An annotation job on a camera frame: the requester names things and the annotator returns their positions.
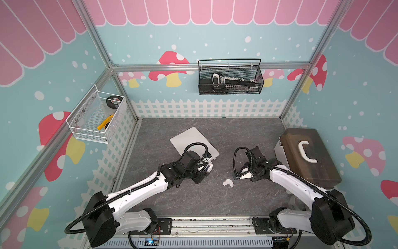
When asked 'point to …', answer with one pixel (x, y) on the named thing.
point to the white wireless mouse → (210, 167)
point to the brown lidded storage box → (305, 152)
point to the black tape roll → (112, 105)
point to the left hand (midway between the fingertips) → (202, 171)
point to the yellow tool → (105, 123)
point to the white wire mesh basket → (94, 120)
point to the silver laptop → (193, 135)
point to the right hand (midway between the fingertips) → (251, 166)
